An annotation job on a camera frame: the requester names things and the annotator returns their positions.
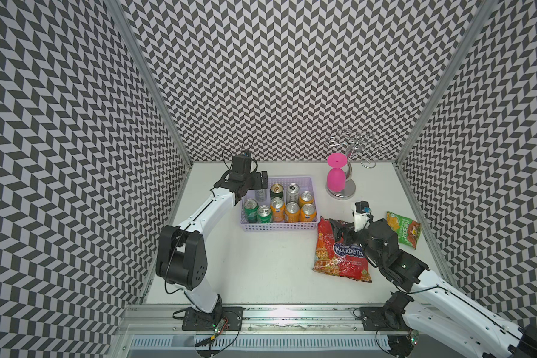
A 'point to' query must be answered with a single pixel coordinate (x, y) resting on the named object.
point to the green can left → (250, 207)
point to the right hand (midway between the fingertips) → (342, 220)
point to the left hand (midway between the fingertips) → (256, 178)
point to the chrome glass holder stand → (362, 146)
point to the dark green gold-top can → (277, 191)
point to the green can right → (265, 214)
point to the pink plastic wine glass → (336, 179)
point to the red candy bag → (343, 259)
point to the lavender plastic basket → (306, 183)
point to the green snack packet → (408, 230)
